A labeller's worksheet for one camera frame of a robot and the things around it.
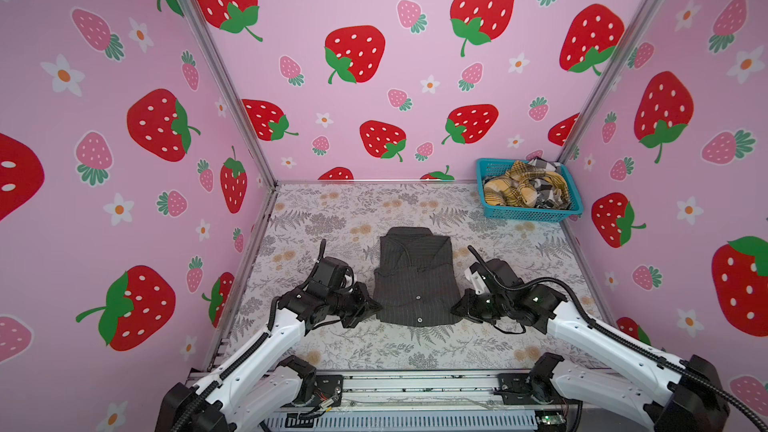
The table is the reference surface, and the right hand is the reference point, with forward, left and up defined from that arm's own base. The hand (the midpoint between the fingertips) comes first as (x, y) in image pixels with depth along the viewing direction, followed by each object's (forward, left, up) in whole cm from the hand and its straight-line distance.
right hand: (448, 309), depth 76 cm
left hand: (-1, +16, +2) cm, 17 cm away
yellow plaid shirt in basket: (+47, -23, -1) cm, 53 cm away
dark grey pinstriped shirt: (+10, +9, -6) cm, 15 cm away
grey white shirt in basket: (+43, -33, +1) cm, 55 cm away
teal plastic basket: (+62, -15, -3) cm, 63 cm away
